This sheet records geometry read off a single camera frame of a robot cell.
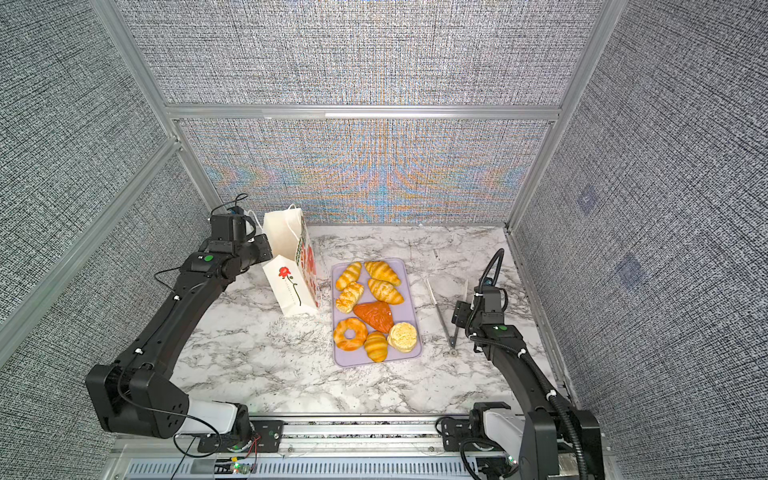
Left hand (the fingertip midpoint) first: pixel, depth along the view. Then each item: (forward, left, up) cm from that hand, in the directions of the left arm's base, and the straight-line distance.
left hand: (265, 243), depth 82 cm
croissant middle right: (-5, -33, -20) cm, 39 cm away
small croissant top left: (+3, -21, -21) cm, 30 cm away
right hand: (-14, -57, -16) cm, 61 cm away
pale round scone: (-20, -37, -20) cm, 46 cm away
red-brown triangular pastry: (-13, -30, -19) cm, 38 cm away
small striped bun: (-22, -29, -21) cm, 42 cm away
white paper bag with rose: (-6, -7, -6) cm, 11 cm away
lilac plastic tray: (-11, -39, -22) cm, 46 cm away
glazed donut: (-14, -22, -22) cm, 34 cm away
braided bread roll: (-6, -21, -20) cm, 30 cm away
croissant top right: (+4, -32, -19) cm, 37 cm away
